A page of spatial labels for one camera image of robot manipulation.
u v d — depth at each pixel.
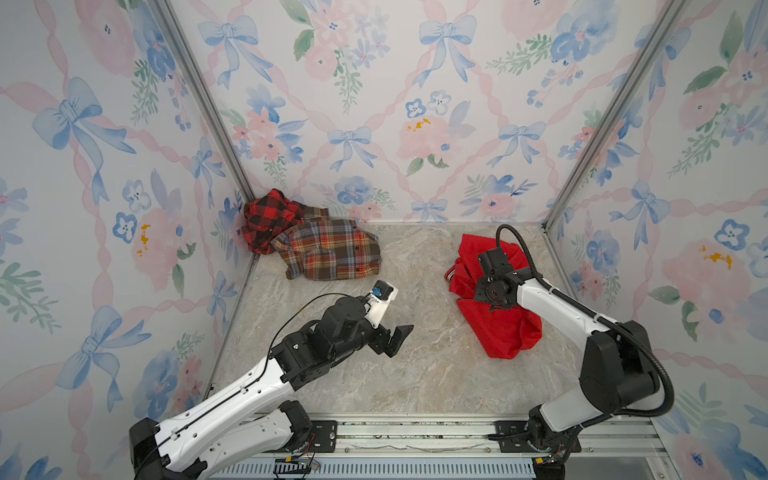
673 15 0.69
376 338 0.60
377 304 0.58
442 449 0.73
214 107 0.86
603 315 0.48
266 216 1.07
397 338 0.61
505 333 0.86
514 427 0.75
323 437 0.74
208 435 0.41
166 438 0.40
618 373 0.43
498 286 0.65
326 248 1.00
